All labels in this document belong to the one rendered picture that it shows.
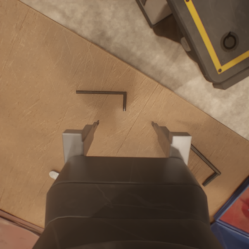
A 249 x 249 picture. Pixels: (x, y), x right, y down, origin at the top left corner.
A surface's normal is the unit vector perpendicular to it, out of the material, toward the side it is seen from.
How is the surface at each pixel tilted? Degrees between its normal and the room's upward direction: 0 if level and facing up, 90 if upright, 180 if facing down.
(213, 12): 0
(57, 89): 0
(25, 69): 0
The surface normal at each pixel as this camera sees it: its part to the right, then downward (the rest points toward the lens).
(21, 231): 0.06, 0.17
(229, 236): -0.08, 0.43
